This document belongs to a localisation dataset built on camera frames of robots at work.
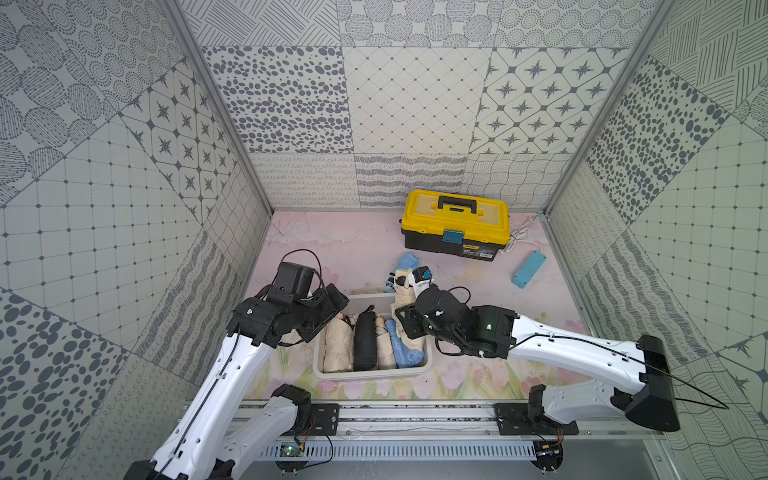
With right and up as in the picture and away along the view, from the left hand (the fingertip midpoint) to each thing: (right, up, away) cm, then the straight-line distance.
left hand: (338, 304), depth 71 cm
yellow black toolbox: (+33, +21, +24) cm, 46 cm away
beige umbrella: (-1, -12, +6) cm, 14 cm away
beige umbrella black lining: (+16, +3, -5) cm, 17 cm away
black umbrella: (+5, -12, +10) cm, 17 cm away
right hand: (+16, -3, +1) cm, 16 cm away
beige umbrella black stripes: (+11, -17, +8) cm, 21 cm away
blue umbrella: (+16, -15, +6) cm, 23 cm away
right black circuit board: (+52, -37, +1) cm, 64 cm away
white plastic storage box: (+17, -16, 0) cm, 24 cm away
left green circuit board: (-12, -36, +1) cm, 38 cm away
